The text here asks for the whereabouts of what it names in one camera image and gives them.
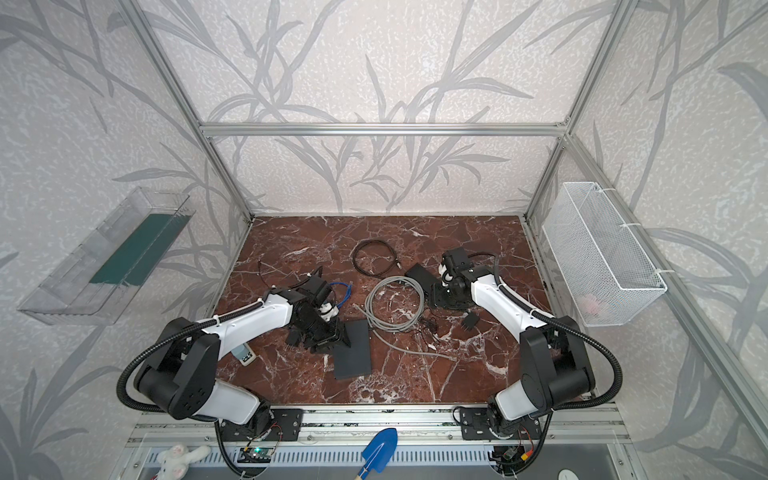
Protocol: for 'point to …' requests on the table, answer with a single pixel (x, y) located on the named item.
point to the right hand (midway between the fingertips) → (436, 293)
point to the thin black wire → (288, 286)
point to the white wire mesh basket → (604, 272)
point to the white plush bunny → (175, 459)
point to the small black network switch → (426, 278)
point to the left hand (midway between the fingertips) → (348, 336)
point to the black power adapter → (470, 320)
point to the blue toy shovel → (378, 452)
